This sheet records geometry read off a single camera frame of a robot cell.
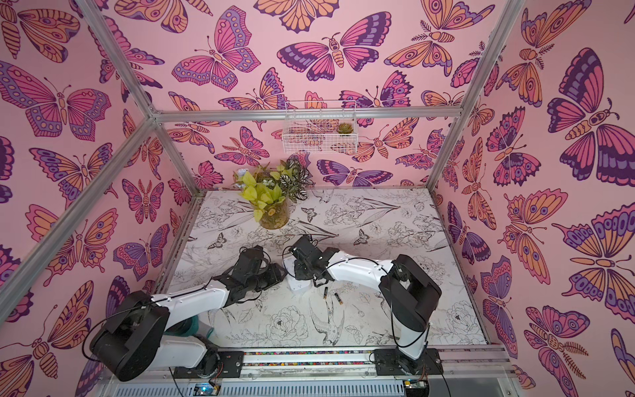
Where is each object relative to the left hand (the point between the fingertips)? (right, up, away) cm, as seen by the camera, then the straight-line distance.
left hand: (288, 271), depth 89 cm
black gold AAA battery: (+14, -7, -1) cm, 15 cm away
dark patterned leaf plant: (+1, +32, +5) cm, 32 cm away
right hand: (+5, +2, 0) cm, 5 cm away
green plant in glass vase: (-12, +31, +8) cm, 34 cm away
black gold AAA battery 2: (+18, -9, -2) cm, 20 cm away
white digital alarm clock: (+4, -4, -3) cm, 7 cm away
